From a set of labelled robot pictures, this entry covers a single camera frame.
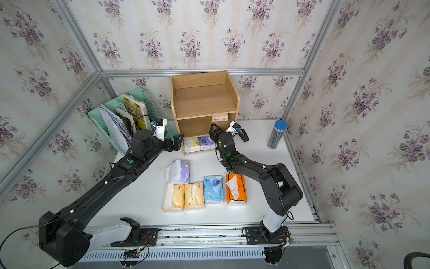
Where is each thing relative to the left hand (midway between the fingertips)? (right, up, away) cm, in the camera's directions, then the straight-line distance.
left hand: (176, 134), depth 75 cm
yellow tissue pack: (+7, -30, +5) cm, 31 cm away
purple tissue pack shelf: (-2, -20, +11) cm, 22 cm away
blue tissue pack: (+17, -28, +9) cm, 34 cm away
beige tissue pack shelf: (+20, +10, +20) cm, 30 cm away
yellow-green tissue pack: (+3, -5, +23) cm, 23 cm away
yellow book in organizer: (-27, +14, +18) cm, 35 cm away
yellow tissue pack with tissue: (-3, -29, +5) cm, 29 cm away
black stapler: (+38, -2, +33) cm, 50 cm away
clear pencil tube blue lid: (+55, +5, +18) cm, 58 cm away
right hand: (+18, +4, +10) cm, 21 cm away
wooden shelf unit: (+9, +19, +13) cm, 24 cm away
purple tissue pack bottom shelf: (+12, -5, +23) cm, 27 cm away
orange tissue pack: (+28, -27, +4) cm, 39 cm away
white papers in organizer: (-30, +2, +5) cm, 31 cm away
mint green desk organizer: (-41, +17, +22) cm, 50 cm away
